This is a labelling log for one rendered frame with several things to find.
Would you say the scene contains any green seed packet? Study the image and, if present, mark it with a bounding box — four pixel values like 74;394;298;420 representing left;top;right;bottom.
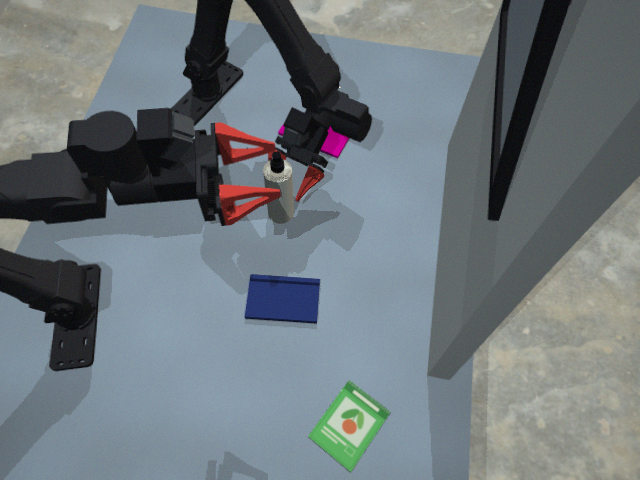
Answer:
308;381;391;472

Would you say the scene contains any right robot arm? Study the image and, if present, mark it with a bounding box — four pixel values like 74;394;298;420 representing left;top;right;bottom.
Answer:
0;108;197;371

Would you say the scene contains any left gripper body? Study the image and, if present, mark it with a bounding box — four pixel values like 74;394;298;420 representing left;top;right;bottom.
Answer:
275;136;328;173

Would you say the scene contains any magenta flat rectangular slab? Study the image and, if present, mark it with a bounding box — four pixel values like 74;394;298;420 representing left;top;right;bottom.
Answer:
278;124;349;158

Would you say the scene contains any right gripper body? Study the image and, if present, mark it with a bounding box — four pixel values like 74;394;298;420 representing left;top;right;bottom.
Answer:
169;123;226;226

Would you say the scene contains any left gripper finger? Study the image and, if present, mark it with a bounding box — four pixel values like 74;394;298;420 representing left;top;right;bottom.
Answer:
295;165;324;202
268;152;287;161

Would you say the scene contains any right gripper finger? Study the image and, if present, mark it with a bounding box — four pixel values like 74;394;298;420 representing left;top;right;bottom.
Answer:
219;184;281;226
215;122;276;165

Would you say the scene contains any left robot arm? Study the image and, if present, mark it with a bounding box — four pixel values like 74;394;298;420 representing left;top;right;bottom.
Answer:
171;0;372;154

